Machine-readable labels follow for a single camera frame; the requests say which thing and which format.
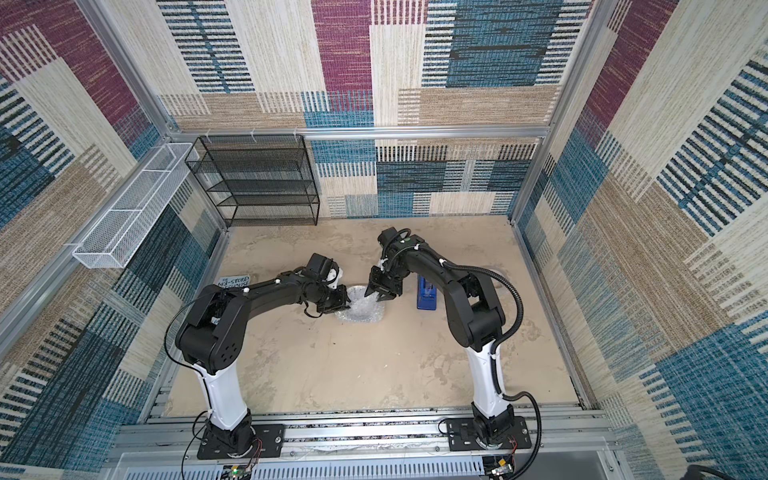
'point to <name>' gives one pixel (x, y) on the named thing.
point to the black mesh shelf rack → (258, 179)
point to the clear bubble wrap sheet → (363, 309)
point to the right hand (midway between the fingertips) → (376, 297)
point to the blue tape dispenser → (426, 294)
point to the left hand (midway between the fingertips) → (354, 304)
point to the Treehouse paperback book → (233, 281)
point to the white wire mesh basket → (117, 234)
